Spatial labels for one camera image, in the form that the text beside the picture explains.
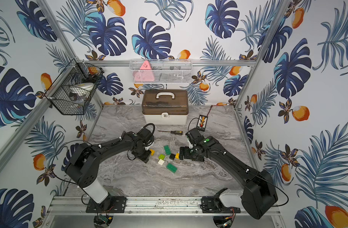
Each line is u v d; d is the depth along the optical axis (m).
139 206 0.77
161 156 0.91
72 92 0.82
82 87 0.80
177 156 0.90
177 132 1.03
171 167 0.87
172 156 0.90
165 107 0.95
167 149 0.94
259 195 0.40
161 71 1.00
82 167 0.46
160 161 0.88
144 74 0.90
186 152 0.71
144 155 0.79
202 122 1.07
